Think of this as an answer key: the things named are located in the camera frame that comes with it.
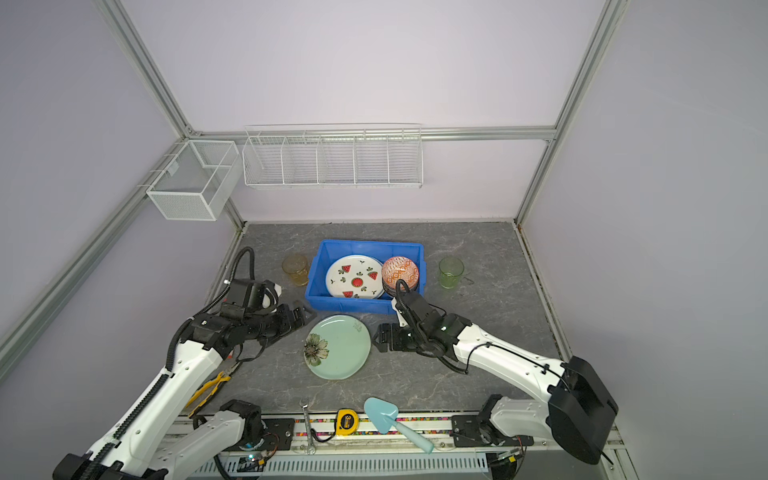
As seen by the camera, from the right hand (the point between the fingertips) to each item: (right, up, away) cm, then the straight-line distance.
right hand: (385, 342), depth 79 cm
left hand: (-21, +5, -3) cm, 22 cm away
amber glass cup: (-32, +19, +25) cm, 44 cm away
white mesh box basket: (-63, +47, +20) cm, 81 cm away
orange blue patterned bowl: (+4, +19, +17) cm, 26 cm away
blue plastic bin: (-22, +24, +26) cm, 42 cm away
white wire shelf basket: (-18, +56, +21) cm, 63 cm away
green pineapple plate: (-15, -4, +9) cm, 18 cm away
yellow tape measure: (-10, -18, -5) cm, 21 cm away
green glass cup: (+22, +18, +24) cm, 37 cm away
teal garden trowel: (0, -18, -2) cm, 18 cm away
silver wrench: (-18, -24, -6) cm, 31 cm away
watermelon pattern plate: (-11, +15, +23) cm, 30 cm away
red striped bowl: (+1, +14, +14) cm, 20 cm away
